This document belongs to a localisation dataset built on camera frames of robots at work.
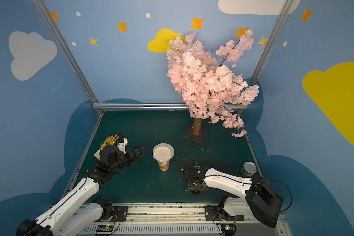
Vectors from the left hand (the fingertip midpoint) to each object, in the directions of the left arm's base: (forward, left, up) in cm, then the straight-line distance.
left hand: (144, 149), depth 79 cm
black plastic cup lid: (-17, -28, -7) cm, 33 cm away
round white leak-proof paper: (-1, -10, -1) cm, 10 cm away
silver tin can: (-4, -61, -13) cm, 62 cm away
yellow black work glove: (+16, +28, -16) cm, 36 cm away
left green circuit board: (-34, +17, -21) cm, 44 cm away
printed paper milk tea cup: (-5, -10, -9) cm, 14 cm away
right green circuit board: (-33, -46, -21) cm, 60 cm away
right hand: (-13, -29, -17) cm, 36 cm away
